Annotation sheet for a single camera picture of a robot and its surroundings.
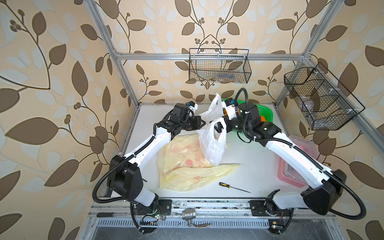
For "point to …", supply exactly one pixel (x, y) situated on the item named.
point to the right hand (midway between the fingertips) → (216, 120)
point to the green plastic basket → (266, 114)
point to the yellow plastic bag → (184, 164)
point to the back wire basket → (219, 65)
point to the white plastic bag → (214, 136)
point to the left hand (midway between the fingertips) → (203, 120)
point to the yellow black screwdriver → (229, 186)
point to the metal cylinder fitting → (188, 214)
